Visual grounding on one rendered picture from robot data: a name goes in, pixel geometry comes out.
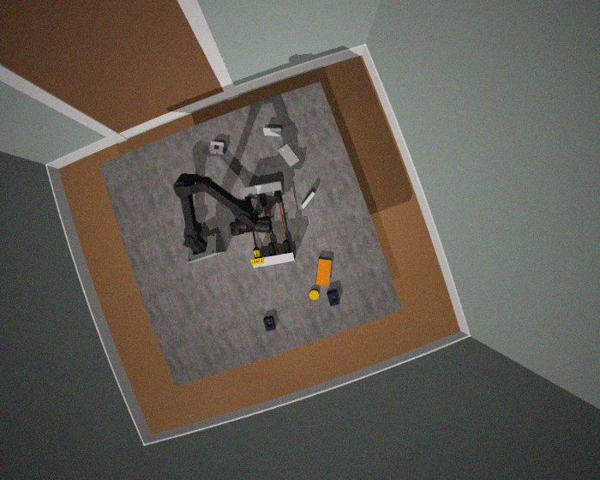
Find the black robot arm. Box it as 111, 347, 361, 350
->
173, 173, 272, 255

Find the orange rectangular block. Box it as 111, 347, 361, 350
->
315, 259, 332, 286

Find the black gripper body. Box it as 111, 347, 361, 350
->
230, 216, 270, 236

